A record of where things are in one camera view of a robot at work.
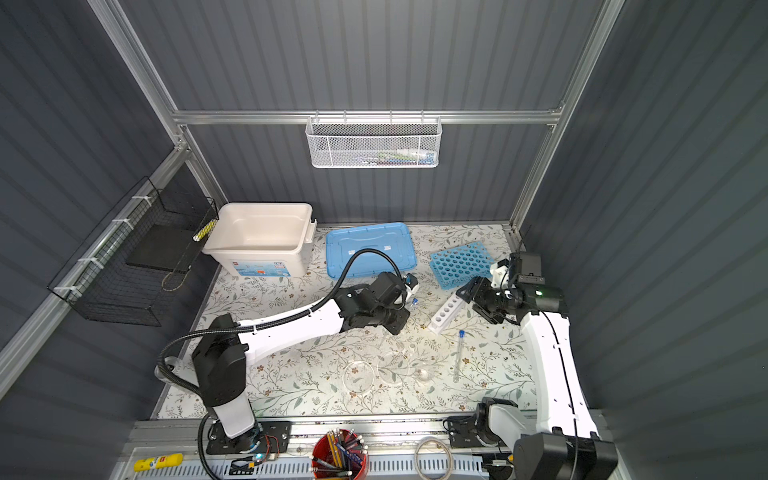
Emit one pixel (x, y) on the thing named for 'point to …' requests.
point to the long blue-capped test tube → (461, 340)
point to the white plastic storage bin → (263, 239)
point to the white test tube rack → (445, 314)
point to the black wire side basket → (126, 271)
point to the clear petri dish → (358, 376)
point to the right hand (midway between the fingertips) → (469, 300)
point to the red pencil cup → (339, 454)
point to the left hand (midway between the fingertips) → (408, 315)
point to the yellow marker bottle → (174, 459)
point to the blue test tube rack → (457, 266)
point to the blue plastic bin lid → (394, 239)
